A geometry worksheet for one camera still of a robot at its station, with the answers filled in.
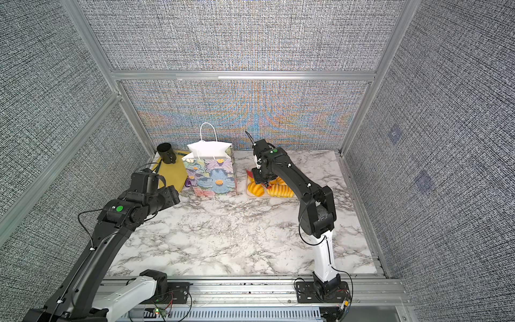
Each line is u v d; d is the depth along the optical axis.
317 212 0.53
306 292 0.73
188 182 1.06
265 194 1.00
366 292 0.75
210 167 0.85
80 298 0.39
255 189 0.99
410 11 0.70
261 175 0.80
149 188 0.55
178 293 0.73
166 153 1.09
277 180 1.02
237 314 0.70
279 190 0.98
